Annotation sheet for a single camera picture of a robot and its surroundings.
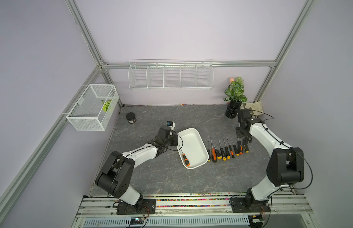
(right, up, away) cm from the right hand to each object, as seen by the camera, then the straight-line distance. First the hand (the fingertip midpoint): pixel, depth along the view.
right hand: (245, 132), depth 90 cm
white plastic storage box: (-34, -11, +1) cm, 36 cm away
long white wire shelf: (-49, +40, +9) cm, 64 cm away
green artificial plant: (-6, +27, +1) cm, 28 cm away
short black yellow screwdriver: (-17, -15, -1) cm, 23 cm away
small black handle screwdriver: (-5, -12, +3) cm, 13 cm away
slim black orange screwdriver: (-7, -13, +3) cm, 16 cm away
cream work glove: (+22, +18, +28) cm, 40 cm away
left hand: (-44, -3, 0) cm, 44 cm away
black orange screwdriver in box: (-38, -17, -2) cm, 42 cm away
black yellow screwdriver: (-23, -13, +3) cm, 27 cm away
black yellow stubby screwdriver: (-11, -13, +3) cm, 17 cm away
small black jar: (-80, +10, +18) cm, 83 cm away
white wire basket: (-93, +14, -8) cm, 94 cm away
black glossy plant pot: (-2, +16, +16) cm, 23 cm away
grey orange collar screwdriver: (-2, -12, +1) cm, 12 cm away
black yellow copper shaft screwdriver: (+2, -11, +3) cm, 12 cm away
